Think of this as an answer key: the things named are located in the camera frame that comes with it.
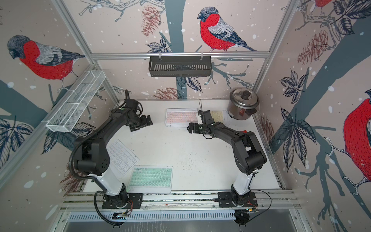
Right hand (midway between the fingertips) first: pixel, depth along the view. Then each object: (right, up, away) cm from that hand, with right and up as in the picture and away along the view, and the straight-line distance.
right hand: (193, 127), depth 95 cm
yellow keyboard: (+21, +7, +14) cm, 26 cm away
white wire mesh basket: (-65, +6, -25) cm, 70 cm away
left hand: (-29, +3, -4) cm, 29 cm away
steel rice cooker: (+34, +16, 0) cm, 37 cm away
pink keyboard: (-9, +6, +12) cm, 16 cm away
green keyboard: (-24, -28, -15) cm, 40 cm away
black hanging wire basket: (-10, +45, +12) cm, 47 cm away
